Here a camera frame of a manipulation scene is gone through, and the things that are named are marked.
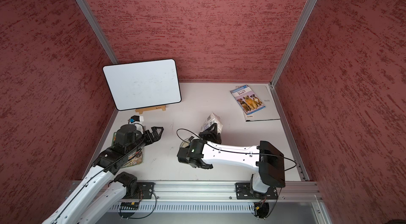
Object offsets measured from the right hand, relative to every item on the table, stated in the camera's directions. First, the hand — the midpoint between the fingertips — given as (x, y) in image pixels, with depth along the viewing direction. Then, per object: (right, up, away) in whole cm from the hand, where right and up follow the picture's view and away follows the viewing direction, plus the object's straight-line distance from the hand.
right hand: (218, 125), depth 71 cm
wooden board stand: (-49, +4, +30) cm, 58 cm away
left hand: (-31, -6, +7) cm, 32 cm away
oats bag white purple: (-3, +2, +3) cm, 5 cm away
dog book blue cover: (+23, +12, +38) cm, 46 cm away
